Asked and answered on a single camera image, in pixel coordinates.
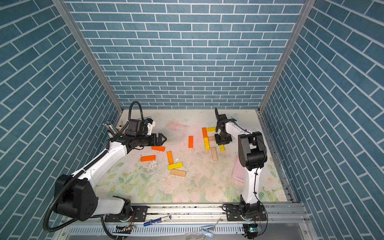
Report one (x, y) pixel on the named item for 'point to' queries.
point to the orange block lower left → (148, 158)
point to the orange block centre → (190, 142)
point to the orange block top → (204, 132)
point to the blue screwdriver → (156, 220)
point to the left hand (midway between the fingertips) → (163, 139)
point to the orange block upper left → (157, 148)
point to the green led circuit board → (251, 230)
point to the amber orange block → (169, 154)
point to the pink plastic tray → (239, 171)
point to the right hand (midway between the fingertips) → (221, 143)
